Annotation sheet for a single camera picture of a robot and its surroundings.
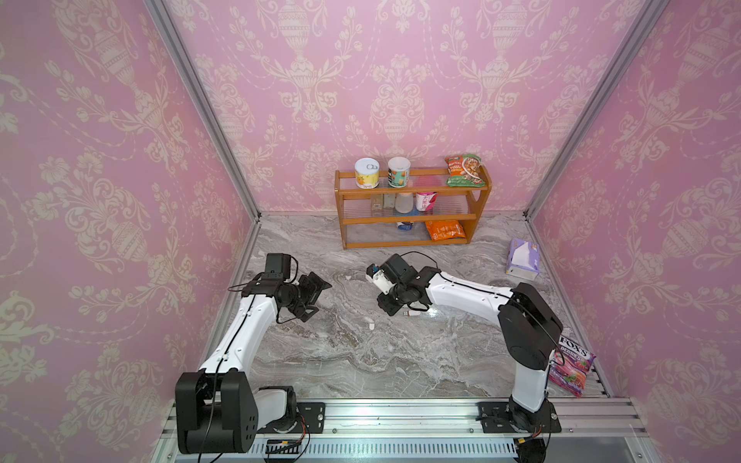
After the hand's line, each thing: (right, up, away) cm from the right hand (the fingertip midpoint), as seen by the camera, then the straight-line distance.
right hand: (382, 302), depth 89 cm
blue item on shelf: (+10, +25, +23) cm, 35 cm away
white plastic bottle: (+8, +33, +10) cm, 35 cm away
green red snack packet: (+25, +41, -2) cm, 48 cm away
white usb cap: (-3, -8, +1) cm, 8 cm away
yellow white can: (-5, +39, -4) cm, 40 cm away
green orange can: (+5, +40, -4) cm, 40 cm away
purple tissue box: (+50, +13, +11) cm, 52 cm away
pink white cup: (+15, +33, +8) cm, 37 cm away
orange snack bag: (+23, +23, +21) cm, 39 cm away
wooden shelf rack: (-5, +28, +17) cm, 33 cm away
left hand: (-16, +4, -6) cm, 17 cm away
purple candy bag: (+52, -16, -10) cm, 55 cm away
